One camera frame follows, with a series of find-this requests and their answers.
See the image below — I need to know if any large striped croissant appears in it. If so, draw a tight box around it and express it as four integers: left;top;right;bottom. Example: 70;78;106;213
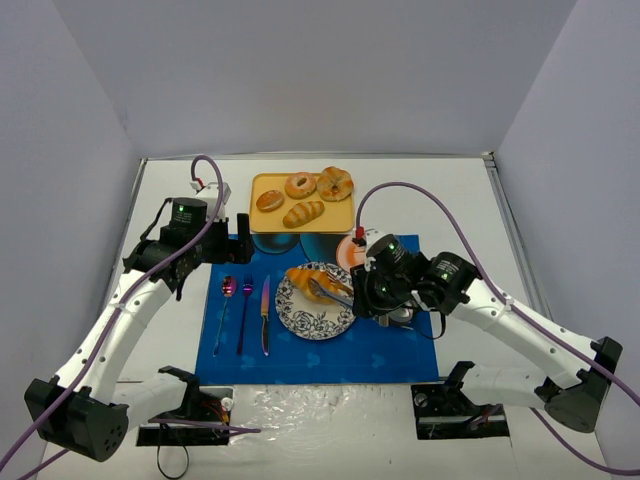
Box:
286;267;333;304

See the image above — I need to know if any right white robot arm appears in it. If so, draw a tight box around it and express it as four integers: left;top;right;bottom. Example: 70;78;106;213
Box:
351;230;622;433

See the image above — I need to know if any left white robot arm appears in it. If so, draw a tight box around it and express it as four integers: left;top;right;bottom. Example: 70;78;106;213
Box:
24;197;254;462

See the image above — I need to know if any twisted brown bread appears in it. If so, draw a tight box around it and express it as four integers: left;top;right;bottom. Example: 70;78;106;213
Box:
316;166;354;202

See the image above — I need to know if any iridescent fork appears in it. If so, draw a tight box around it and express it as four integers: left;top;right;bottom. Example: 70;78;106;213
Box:
236;274;254;356

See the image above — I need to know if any metal cup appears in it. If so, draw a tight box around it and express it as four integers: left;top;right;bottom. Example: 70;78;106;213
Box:
375;300;416;327

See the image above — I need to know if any iridescent spoon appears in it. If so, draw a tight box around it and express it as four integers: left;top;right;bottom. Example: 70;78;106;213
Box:
213;275;238;357

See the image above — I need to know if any glazed round bun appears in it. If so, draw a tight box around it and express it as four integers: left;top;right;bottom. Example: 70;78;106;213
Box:
255;189;285;212

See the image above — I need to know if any yellow tray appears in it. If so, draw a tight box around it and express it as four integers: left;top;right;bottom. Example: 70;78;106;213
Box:
249;172;355;234

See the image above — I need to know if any small striped croissant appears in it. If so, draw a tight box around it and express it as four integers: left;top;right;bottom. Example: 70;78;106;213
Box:
282;201;325;229

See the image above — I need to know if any iridescent knife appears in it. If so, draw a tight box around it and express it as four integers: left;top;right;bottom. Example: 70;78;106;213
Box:
260;275;270;356

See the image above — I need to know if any blue floral plate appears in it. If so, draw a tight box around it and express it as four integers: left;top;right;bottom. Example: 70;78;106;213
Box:
275;262;355;341

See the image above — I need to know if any blue printed placemat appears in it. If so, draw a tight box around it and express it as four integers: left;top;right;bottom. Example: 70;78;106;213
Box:
196;234;442;385

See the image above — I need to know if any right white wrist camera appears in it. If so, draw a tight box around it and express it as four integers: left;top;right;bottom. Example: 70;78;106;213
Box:
351;228;386;266

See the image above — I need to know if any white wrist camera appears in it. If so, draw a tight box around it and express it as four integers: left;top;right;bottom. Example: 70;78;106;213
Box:
190;180;231;205
351;228;386;266

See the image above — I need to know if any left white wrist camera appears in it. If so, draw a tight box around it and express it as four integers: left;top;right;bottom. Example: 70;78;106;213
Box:
190;180;231;205

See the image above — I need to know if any ring bagel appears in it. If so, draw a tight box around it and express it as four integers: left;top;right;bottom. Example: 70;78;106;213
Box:
284;172;316;199

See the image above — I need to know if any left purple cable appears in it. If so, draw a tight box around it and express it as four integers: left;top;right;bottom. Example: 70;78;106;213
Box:
0;154;262;480

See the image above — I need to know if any purple cable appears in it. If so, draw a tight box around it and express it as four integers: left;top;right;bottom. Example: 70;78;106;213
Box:
355;182;640;476
0;154;262;480

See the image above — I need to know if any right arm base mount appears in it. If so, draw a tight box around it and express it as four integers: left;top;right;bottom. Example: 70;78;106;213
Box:
411;383;510;440

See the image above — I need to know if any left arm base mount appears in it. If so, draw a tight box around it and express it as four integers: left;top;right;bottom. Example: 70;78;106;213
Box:
135;386;234;447

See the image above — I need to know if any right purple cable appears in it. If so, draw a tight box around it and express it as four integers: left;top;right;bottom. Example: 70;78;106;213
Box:
355;182;640;476

